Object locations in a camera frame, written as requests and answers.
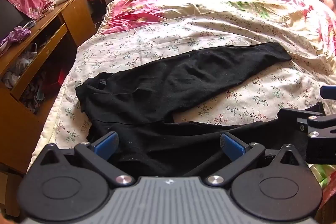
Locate black pants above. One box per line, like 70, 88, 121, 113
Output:
75, 42, 326, 178

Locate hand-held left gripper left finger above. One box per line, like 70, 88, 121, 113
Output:
39, 132, 133, 186

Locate black screen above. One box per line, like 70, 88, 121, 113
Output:
0, 0, 30, 41

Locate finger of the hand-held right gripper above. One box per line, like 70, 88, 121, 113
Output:
278, 102, 336, 165
320, 85, 336, 100

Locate purple cloth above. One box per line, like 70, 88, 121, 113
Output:
0, 26, 32, 51

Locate wooden desk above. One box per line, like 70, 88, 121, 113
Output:
0, 0, 96, 174

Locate pile of grey clothes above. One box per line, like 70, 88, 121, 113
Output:
1, 43, 40, 90

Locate floral quilt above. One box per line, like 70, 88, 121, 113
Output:
26, 0, 336, 214

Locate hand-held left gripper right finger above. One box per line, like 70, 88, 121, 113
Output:
206, 132, 309, 186

